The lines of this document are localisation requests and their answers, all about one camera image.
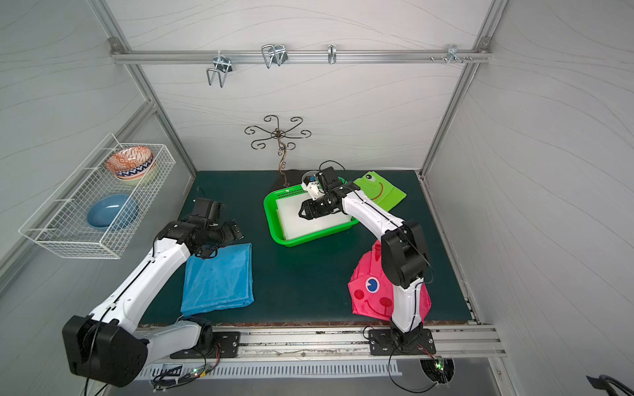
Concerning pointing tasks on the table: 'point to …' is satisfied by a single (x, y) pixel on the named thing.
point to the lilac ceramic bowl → (309, 176)
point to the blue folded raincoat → (224, 280)
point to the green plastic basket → (272, 215)
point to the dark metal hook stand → (275, 132)
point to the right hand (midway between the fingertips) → (306, 210)
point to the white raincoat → (293, 224)
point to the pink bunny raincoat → (371, 286)
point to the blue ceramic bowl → (102, 210)
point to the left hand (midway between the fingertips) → (231, 238)
